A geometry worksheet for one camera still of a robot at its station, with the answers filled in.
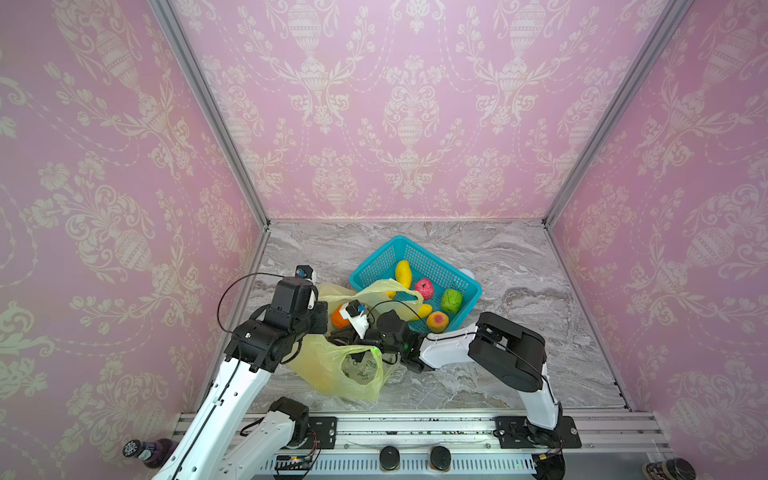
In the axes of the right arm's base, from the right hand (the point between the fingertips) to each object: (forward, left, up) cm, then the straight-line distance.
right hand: (332, 337), depth 79 cm
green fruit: (+13, -35, -7) cm, 37 cm away
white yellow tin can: (+24, -42, -7) cm, 48 cm away
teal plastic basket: (+20, -34, -10) cm, 41 cm away
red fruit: (+18, -27, -6) cm, 33 cm away
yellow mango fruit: (+24, -20, -7) cm, 33 cm away
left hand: (+3, +1, +10) cm, 11 cm away
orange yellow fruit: (+6, -29, -6) cm, 31 cm away
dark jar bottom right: (-31, -73, -3) cm, 80 cm away
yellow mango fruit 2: (+11, -26, -8) cm, 29 cm away
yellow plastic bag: (-11, -5, +8) cm, 15 cm away
